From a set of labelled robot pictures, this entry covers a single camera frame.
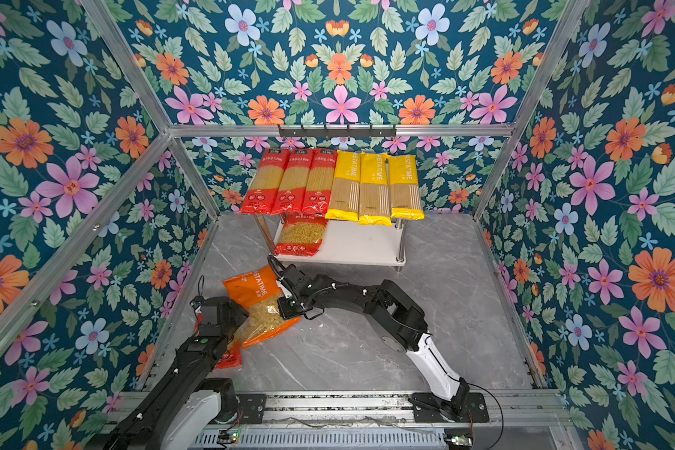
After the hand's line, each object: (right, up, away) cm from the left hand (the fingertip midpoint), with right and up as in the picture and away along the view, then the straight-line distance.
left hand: (240, 304), depth 86 cm
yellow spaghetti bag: (+33, +34, -10) cm, 48 cm away
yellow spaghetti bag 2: (+41, +34, -10) cm, 54 cm away
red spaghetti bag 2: (+19, +33, -11) cm, 40 cm away
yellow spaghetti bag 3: (+49, +31, -12) cm, 60 cm away
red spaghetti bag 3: (+26, +37, -8) cm, 46 cm away
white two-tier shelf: (+33, +19, +18) cm, 42 cm away
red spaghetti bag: (+10, +36, -8) cm, 39 cm away
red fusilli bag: (+16, +22, +15) cm, 31 cm away
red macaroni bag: (+1, -14, -7) cm, 15 cm away
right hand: (+12, -2, +3) cm, 12 cm away
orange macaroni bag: (+4, +2, +5) cm, 7 cm away
